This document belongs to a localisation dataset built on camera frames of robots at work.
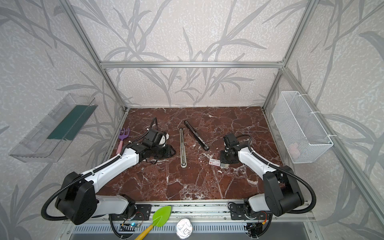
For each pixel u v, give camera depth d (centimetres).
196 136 102
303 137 62
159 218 72
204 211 75
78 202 41
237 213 73
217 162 90
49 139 64
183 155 92
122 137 104
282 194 42
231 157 64
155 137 67
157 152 70
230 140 71
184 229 65
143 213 72
